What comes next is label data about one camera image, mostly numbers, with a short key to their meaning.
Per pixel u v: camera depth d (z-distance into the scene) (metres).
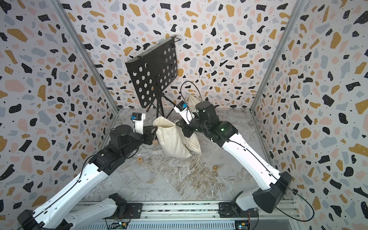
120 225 0.71
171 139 0.73
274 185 0.39
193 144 0.90
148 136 0.59
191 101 1.15
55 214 0.38
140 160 0.90
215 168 0.88
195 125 0.57
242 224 0.72
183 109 0.55
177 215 0.73
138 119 0.58
